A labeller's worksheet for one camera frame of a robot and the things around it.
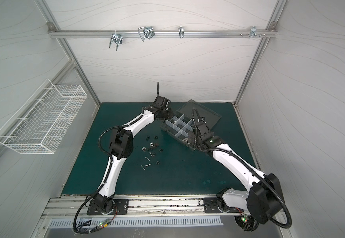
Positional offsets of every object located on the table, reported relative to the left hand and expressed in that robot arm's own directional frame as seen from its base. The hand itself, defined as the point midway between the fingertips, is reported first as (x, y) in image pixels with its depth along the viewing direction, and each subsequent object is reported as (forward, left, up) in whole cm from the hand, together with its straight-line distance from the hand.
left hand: (176, 112), depth 101 cm
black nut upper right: (-14, +14, -10) cm, 22 cm away
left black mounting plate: (-56, +27, -10) cm, 63 cm away
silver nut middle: (-24, +20, -9) cm, 33 cm away
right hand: (-19, -15, +6) cm, 25 cm away
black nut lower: (-33, +11, -10) cm, 36 cm away
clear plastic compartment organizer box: (0, -5, -9) cm, 10 cm away
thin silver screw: (-36, +19, -10) cm, 42 cm away
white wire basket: (-29, +63, +21) cm, 72 cm away
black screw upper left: (-15, +19, -10) cm, 27 cm away
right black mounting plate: (-54, -19, -10) cm, 58 cm away
